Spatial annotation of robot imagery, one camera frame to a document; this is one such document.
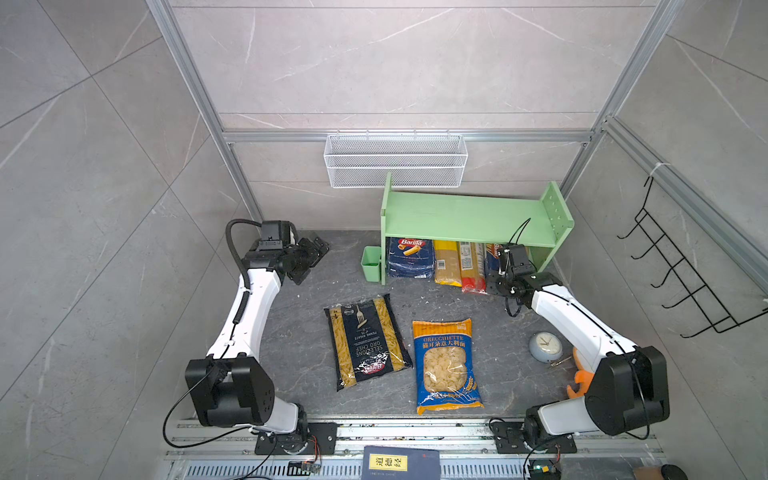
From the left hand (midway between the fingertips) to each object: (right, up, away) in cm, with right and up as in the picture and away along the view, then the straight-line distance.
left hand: (321, 247), depth 82 cm
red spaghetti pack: (+45, -6, +8) cm, 46 cm away
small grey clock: (+64, -29, +2) cm, 70 cm away
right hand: (+51, -10, +7) cm, 53 cm away
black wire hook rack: (+86, -11, -21) cm, 89 cm away
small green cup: (+12, -5, +24) cm, 28 cm away
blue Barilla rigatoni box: (+25, -3, +6) cm, 26 cm away
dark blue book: (+22, -51, -13) cm, 57 cm away
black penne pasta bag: (+13, -27, +3) cm, 30 cm away
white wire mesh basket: (+9, +30, +18) cm, 36 cm away
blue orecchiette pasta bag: (+35, -36, -1) cm, 50 cm away
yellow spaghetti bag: (+37, -5, +9) cm, 38 cm away
